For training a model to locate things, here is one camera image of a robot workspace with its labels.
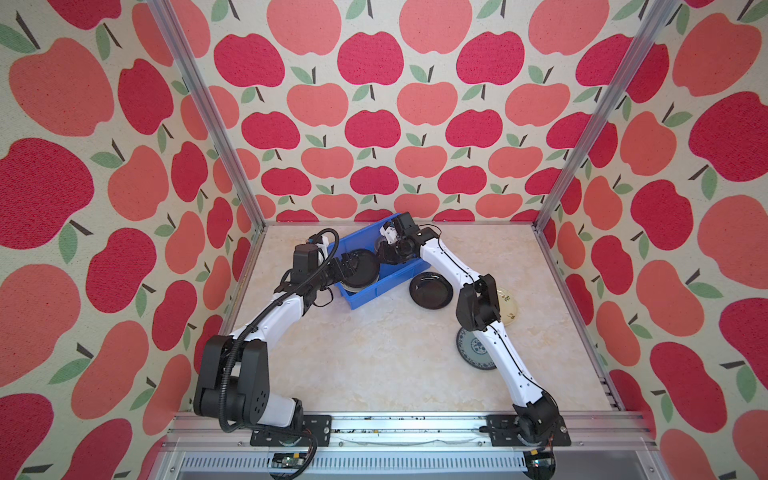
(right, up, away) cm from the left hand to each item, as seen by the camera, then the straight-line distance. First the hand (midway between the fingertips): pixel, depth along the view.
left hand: (354, 264), depth 88 cm
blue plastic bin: (+12, -4, +7) cm, 14 cm away
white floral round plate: (-1, -9, +11) cm, 14 cm away
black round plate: (+25, -10, +15) cm, 31 cm away
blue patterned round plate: (+35, -26, 0) cm, 44 cm away
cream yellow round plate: (+50, -14, +10) cm, 53 cm away
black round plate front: (+3, -3, +19) cm, 19 cm away
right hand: (+7, +2, +15) cm, 17 cm away
